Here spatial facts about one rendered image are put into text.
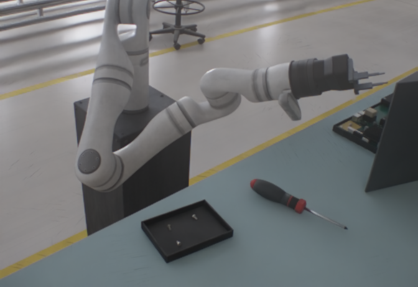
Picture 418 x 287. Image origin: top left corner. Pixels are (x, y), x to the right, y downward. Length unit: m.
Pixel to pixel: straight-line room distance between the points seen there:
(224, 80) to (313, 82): 0.18
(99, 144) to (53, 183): 1.47
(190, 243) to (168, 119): 0.39
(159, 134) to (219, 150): 1.70
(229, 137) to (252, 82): 1.87
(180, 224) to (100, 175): 0.33
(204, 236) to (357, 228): 0.24
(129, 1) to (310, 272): 0.78
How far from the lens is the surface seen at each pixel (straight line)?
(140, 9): 1.17
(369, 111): 1.04
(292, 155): 0.89
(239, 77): 0.98
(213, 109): 1.03
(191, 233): 0.70
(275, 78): 0.95
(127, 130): 1.22
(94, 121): 1.05
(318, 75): 0.92
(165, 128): 1.00
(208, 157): 2.63
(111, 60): 1.10
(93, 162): 1.01
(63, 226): 2.22
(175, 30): 4.16
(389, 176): 0.86
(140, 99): 1.28
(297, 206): 0.75
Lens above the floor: 1.48
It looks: 32 degrees down
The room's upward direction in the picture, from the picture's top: 4 degrees clockwise
